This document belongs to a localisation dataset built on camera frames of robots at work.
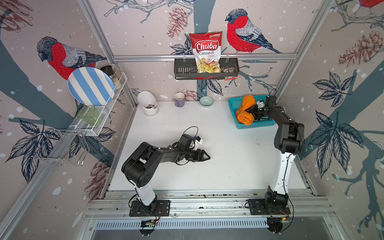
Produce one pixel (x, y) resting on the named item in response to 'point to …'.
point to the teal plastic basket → (235, 104)
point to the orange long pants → (243, 116)
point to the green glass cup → (89, 114)
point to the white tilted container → (147, 102)
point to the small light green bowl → (206, 101)
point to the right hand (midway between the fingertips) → (244, 110)
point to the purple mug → (179, 99)
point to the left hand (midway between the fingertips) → (208, 156)
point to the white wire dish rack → (81, 125)
